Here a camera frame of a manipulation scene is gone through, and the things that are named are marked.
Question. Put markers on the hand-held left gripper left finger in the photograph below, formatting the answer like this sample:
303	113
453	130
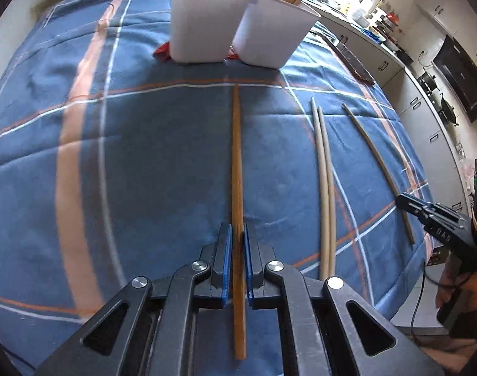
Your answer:
225	266

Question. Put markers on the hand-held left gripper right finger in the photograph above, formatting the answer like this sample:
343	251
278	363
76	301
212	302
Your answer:
249	266

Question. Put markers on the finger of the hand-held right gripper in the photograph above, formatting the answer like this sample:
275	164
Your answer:
412	205

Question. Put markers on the white plastic utensil container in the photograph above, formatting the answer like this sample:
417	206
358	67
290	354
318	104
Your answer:
199	19
273	35

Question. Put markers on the person's right hand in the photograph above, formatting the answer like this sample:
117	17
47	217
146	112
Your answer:
475	290

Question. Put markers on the dark grey chopstick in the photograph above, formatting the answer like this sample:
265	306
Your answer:
379	156

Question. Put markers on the beige chopstick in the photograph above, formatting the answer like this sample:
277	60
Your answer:
330	203
320	188

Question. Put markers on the black wok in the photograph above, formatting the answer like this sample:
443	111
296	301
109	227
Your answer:
449	109

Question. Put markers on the white kitchen base cabinets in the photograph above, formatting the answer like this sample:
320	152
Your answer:
411	98

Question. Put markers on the gas stove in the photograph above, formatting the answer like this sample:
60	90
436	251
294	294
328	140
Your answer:
432	84

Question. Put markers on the blue plaid tablecloth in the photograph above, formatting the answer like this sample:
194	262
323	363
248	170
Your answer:
144	164

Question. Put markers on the black range hood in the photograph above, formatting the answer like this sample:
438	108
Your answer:
463	78

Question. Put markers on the white upper cabinets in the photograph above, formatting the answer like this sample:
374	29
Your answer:
458	11

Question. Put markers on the red plastic piece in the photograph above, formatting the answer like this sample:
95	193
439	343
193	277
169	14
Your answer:
232	54
163	51

